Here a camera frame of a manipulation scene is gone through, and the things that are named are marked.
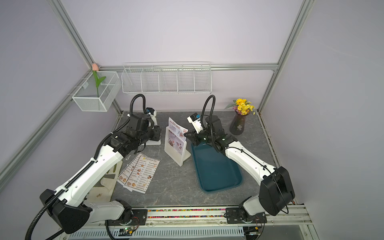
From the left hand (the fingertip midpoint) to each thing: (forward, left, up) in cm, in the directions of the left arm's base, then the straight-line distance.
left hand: (158, 129), depth 74 cm
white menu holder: (-2, -5, -24) cm, 24 cm away
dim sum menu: (-7, +10, -28) cm, 30 cm away
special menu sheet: (0, -8, -8) cm, 12 cm away
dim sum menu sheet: (-13, +20, -28) cm, 36 cm away
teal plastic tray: (-13, -30, -28) cm, 43 cm away
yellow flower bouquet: (+16, -48, -3) cm, 50 cm away
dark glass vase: (+14, -48, -18) cm, 53 cm away
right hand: (-2, -13, -3) cm, 13 cm away
